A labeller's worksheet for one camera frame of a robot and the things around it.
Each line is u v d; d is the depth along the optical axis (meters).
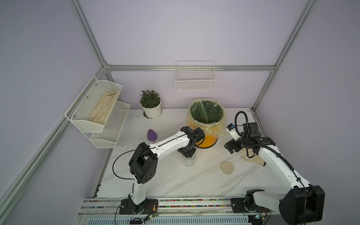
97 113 0.76
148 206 0.73
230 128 0.73
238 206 0.73
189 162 0.89
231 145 0.74
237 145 0.73
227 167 0.87
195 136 0.62
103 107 0.80
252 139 0.61
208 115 0.98
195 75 0.96
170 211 0.73
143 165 0.48
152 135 1.03
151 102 1.02
